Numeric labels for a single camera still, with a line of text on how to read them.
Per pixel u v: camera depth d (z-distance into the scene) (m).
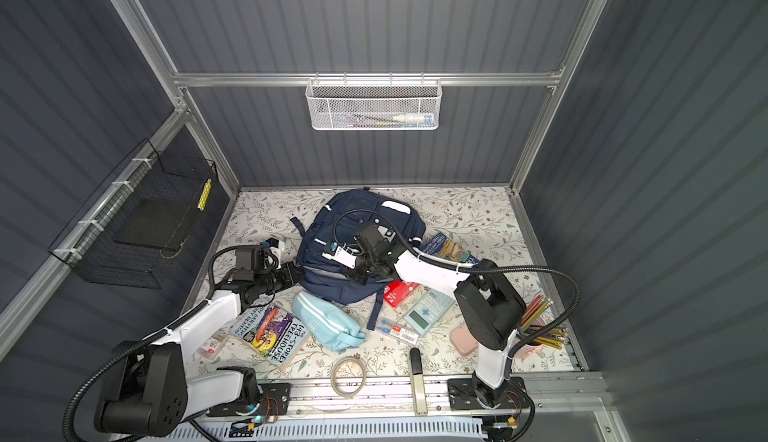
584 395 0.75
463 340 0.81
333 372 0.77
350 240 0.74
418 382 0.73
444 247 0.99
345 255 0.74
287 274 0.78
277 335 0.82
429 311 0.87
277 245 0.82
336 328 0.81
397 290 0.91
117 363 0.40
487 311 0.48
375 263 0.67
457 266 0.51
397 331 0.83
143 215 0.74
